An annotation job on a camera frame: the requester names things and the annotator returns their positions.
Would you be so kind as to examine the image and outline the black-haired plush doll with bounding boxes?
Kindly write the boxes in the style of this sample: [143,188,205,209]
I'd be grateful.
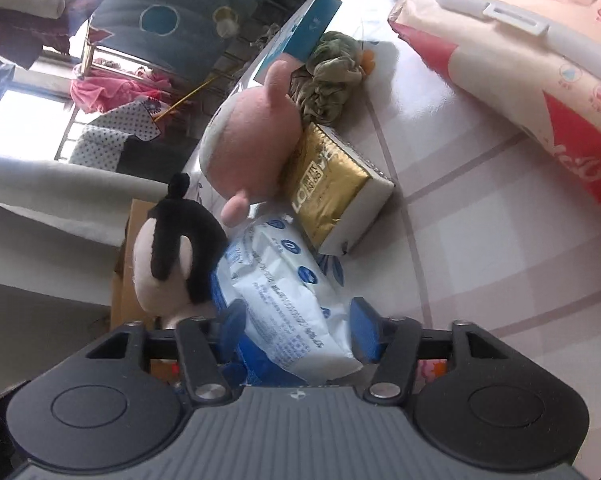
[132,172,230,386]

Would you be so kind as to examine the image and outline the green crumpled cloth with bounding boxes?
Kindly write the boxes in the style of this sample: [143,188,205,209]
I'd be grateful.
[289,30,377,127]

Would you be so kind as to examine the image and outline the metal window railing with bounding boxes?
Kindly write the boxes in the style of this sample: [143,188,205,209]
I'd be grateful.
[53,25,261,161]

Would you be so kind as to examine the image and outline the blue white tissue pack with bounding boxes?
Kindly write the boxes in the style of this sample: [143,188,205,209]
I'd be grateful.
[211,212,365,387]

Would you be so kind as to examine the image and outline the brown cardboard box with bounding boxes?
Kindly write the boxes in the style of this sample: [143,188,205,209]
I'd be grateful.
[109,198,174,332]

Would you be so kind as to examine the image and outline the yellow stick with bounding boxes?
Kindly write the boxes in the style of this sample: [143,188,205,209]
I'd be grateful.
[152,76,217,124]

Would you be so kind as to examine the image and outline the polka dot cloth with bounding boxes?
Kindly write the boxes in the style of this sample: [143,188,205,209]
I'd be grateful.
[69,99,163,172]

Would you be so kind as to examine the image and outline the grey hanging trousers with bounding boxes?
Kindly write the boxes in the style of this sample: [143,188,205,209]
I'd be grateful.
[116,132,191,183]

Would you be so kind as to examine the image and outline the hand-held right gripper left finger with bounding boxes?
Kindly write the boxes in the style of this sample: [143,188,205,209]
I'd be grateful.
[85,300,246,406]

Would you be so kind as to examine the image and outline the pink bald plush toy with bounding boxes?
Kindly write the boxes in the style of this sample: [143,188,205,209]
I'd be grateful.
[198,59,304,227]

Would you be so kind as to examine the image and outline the large pink wet wipes pack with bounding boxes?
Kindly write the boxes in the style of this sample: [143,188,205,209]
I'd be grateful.
[387,0,601,217]

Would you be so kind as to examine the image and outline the blue blanket with circles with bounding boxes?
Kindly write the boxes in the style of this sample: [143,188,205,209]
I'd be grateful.
[88,0,286,80]

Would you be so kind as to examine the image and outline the gold tissue pack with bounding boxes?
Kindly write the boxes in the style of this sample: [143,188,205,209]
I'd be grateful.
[279,122,395,257]

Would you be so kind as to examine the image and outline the light blue box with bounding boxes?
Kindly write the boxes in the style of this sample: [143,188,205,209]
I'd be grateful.
[254,0,342,84]

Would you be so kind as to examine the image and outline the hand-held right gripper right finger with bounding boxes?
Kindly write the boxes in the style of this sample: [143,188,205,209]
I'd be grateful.
[350,297,511,405]

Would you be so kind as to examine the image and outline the dark red hanging garment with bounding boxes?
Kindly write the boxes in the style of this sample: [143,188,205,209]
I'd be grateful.
[0,0,116,71]

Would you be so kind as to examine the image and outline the pink hanging clothes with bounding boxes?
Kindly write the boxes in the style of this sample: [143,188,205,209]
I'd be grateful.
[69,57,182,112]

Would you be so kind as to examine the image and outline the white curtain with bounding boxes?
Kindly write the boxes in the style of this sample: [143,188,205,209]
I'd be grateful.
[0,154,204,307]

